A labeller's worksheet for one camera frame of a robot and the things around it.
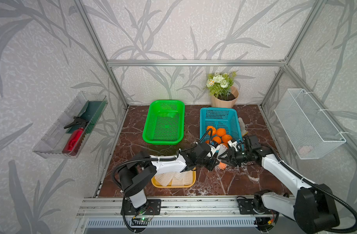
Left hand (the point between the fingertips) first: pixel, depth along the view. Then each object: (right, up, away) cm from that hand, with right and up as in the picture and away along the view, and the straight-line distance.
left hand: (219, 164), depth 80 cm
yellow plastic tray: (-35, -9, -2) cm, 37 cm away
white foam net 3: (-17, -7, -1) cm, 19 cm away
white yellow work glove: (+24, +19, +27) cm, 41 cm away
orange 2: (+4, +11, +1) cm, 12 cm away
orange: (+2, +12, +14) cm, 18 cm away
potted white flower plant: (+9, +42, +24) cm, 49 cm away
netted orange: (+2, -1, 0) cm, 2 cm away
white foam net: (-30, -7, -2) cm, 31 cm away
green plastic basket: (-35, +21, +28) cm, 50 cm away
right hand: (0, +3, -1) cm, 3 cm away
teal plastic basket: (+8, +25, +28) cm, 39 cm away
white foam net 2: (-23, -9, 0) cm, 24 cm away
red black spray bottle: (-64, +17, -21) cm, 69 cm away
